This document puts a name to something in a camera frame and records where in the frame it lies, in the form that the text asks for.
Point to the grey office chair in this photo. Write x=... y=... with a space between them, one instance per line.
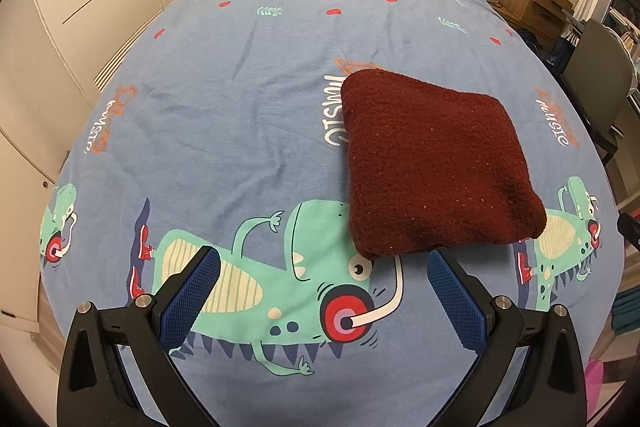
x=597 y=80

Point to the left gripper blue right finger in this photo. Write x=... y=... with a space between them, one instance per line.
x=550 y=388

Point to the blue dinosaur print bedsheet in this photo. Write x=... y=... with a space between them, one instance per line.
x=224 y=127

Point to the wooden desk with drawers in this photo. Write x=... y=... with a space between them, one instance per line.
x=545 y=19

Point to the white wardrobe doors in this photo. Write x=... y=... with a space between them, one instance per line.
x=57 y=57

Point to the dark red knit sweater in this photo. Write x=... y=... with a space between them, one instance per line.
x=432 y=167

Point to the stacked teal folded cloths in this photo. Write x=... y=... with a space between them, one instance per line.
x=626 y=311

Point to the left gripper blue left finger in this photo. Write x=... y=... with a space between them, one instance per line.
x=94 y=387

